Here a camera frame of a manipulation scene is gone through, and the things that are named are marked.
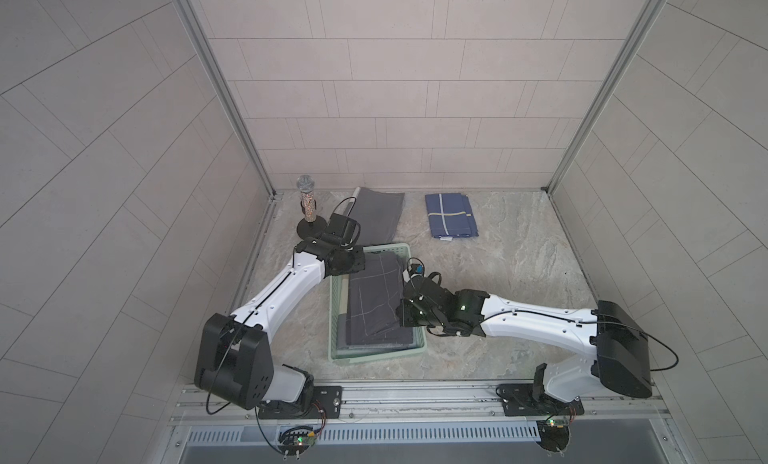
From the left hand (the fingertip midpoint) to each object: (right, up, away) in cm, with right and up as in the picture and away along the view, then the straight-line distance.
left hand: (363, 258), depth 85 cm
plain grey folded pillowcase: (+2, +13, +25) cm, 28 cm away
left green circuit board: (-12, -37, -21) cm, 44 cm away
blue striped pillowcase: (+29, +12, +23) cm, 39 cm away
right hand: (+9, -13, -10) cm, 19 cm away
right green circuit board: (+44, -35, -21) cm, 60 cm away
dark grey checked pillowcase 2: (+5, -17, -12) cm, 21 cm away
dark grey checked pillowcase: (+3, -9, -6) cm, 12 cm away
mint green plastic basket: (-8, -15, +3) cm, 17 cm away
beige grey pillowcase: (-5, -20, -7) cm, 22 cm away
